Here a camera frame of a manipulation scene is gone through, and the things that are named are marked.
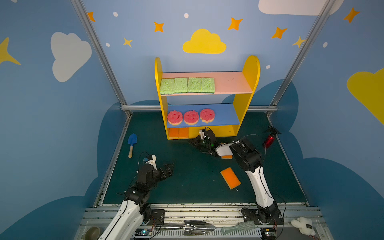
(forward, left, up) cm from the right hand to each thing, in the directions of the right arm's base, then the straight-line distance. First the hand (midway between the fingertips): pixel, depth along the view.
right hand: (187, 140), depth 101 cm
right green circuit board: (-49, -44, -5) cm, 66 cm away
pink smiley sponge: (+8, +8, +14) cm, 18 cm away
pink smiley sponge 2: (+11, -13, +13) cm, 22 cm away
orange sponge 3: (-23, -27, -4) cm, 35 cm away
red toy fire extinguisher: (+1, -55, +4) cm, 55 cm away
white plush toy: (-46, -60, -1) cm, 76 cm away
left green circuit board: (-53, +18, -3) cm, 56 cm away
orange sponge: (+6, +10, 0) cm, 12 cm away
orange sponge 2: (+8, +3, -2) cm, 9 cm away
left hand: (-22, +9, +6) cm, 25 cm away
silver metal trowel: (-50, -6, -2) cm, 50 cm away
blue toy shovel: (0, +40, -2) cm, 40 cm away
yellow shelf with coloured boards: (+33, -21, +8) cm, 40 cm away
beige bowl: (-55, +39, +2) cm, 67 cm away
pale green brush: (-48, -30, -3) cm, 56 cm away
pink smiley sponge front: (+8, -2, +14) cm, 16 cm away
